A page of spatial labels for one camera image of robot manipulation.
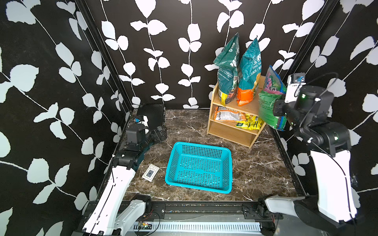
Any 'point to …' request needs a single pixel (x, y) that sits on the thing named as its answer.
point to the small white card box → (150, 172)
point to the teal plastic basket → (200, 167)
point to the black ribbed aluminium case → (154, 113)
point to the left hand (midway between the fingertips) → (160, 128)
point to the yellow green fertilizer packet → (252, 122)
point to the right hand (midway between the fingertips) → (281, 92)
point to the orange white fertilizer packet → (222, 113)
